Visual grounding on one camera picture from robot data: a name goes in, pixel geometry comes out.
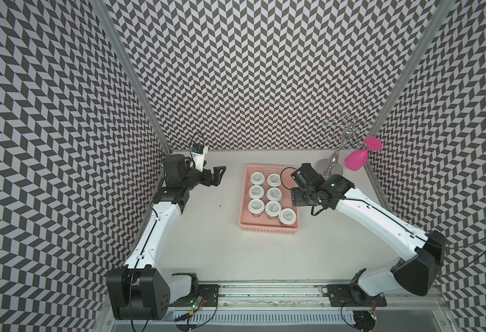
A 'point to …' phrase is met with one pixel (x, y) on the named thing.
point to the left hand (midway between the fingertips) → (214, 166)
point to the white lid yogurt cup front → (287, 216)
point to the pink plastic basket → (246, 222)
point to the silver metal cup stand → (349, 129)
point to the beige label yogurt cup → (257, 178)
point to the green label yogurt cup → (256, 191)
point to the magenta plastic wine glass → (356, 159)
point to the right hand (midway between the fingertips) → (304, 199)
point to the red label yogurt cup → (273, 180)
